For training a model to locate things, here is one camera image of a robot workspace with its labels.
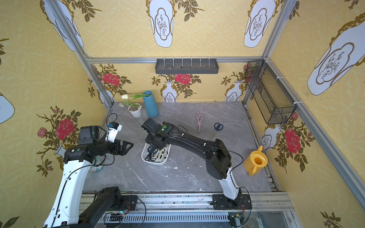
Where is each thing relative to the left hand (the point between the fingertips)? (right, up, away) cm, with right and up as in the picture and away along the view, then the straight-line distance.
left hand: (123, 143), depth 74 cm
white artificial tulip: (-5, +26, +16) cm, 31 cm away
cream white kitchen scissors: (+17, -10, +14) cm, 24 cm away
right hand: (+10, -3, +5) cm, 11 cm away
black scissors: (+10, -8, +18) cm, 22 cm away
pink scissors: (+43, +14, +37) cm, 58 cm away
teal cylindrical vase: (+8, +22, +25) cm, 34 cm away
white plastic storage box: (+7, -9, +14) cm, 18 cm away
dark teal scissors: (+56, +6, +31) cm, 64 cm away
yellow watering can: (+71, -11, +5) cm, 72 cm away
